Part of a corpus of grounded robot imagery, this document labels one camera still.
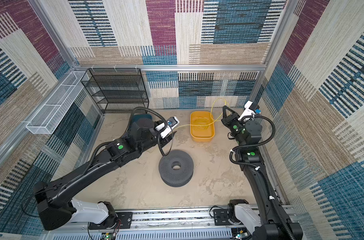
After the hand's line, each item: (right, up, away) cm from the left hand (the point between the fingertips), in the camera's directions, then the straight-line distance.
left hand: (172, 124), depth 68 cm
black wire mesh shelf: (-43, +24, +41) cm, 64 cm away
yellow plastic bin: (+18, -2, +39) cm, 43 cm away
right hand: (+22, +7, +1) cm, 23 cm away
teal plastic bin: (-26, +3, +45) cm, 52 cm away
